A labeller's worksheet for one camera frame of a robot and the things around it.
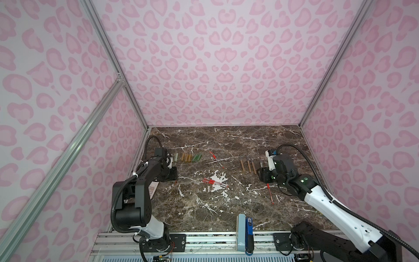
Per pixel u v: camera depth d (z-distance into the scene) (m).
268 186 0.90
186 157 1.03
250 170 0.98
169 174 0.80
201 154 1.04
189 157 1.03
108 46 0.80
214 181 0.93
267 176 0.70
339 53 0.83
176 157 1.03
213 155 1.04
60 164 0.56
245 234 0.71
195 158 1.03
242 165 0.99
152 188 0.90
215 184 0.92
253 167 0.98
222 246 0.73
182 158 1.02
